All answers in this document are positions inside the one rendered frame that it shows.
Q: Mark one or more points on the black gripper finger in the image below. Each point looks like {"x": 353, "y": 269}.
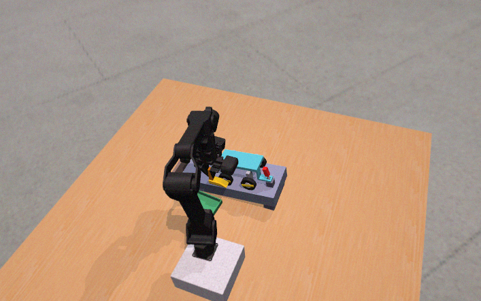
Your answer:
{"x": 213, "y": 171}
{"x": 204, "y": 168}

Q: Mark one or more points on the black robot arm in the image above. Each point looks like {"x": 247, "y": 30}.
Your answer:
{"x": 201, "y": 227}

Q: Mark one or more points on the grey-blue ramp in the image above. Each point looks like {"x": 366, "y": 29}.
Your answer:
{"x": 266, "y": 193}

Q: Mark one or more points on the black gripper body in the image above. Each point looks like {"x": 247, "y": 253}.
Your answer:
{"x": 211, "y": 157}

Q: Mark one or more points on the teal wheeled trolley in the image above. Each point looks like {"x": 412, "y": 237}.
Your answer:
{"x": 249, "y": 162}

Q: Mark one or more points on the green tray floor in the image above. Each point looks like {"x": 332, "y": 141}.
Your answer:
{"x": 207, "y": 202}

